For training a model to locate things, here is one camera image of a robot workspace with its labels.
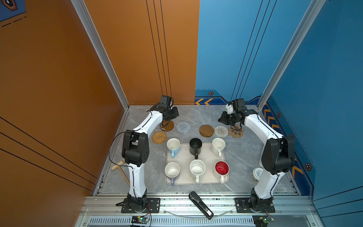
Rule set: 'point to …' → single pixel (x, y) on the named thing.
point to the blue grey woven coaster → (183, 127)
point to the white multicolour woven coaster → (221, 131)
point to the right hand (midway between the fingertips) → (218, 119)
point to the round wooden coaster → (206, 130)
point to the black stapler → (198, 202)
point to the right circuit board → (260, 220)
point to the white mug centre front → (197, 168)
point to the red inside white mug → (220, 170)
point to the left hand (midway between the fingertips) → (178, 112)
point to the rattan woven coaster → (159, 137)
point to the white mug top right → (218, 144)
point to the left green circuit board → (140, 219)
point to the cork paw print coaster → (236, 131)
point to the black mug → (195, 146)
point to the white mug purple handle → (172, 170)
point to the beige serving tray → (185, 157)
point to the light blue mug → (173, 144)
